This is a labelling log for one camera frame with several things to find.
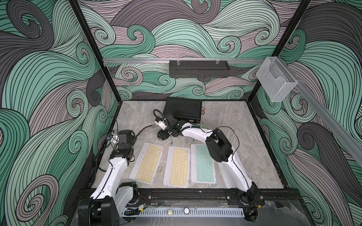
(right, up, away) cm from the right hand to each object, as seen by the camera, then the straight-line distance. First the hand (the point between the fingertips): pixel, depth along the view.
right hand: (159, 133), depth 96 cm
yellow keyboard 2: (+13, -20, -14) cm, 28 cm away
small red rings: (+34, +17, +18) cm, 42 cm away
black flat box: (+21, +17, +10) cm, 29 cm away
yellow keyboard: (-6, -17, -11) cm, 21 cm away
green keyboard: (+29, -19, -13) cm, 36 cm away
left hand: (-17, 0, -12) cm, 21 cm away
